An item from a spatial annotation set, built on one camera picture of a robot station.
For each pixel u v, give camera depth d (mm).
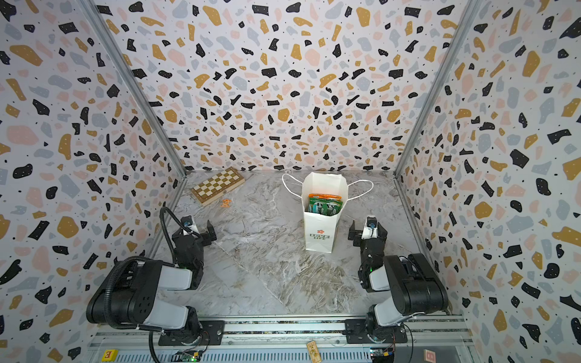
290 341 731
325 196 930
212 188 1101
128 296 437
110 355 686
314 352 701
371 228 764
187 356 702
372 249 691
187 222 760
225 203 1088
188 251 691
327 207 923
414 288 457
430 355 700
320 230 811
